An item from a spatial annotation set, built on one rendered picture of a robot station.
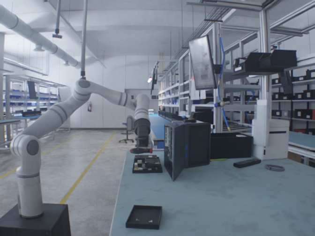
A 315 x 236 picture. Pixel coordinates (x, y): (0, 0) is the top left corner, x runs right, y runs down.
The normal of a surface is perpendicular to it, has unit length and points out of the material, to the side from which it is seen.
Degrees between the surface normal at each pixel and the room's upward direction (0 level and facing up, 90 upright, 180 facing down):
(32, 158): 92
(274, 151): 90
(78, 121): 90
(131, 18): 90
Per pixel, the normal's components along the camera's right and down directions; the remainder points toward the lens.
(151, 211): 0.00, -1.00
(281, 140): 0.08, 0.06
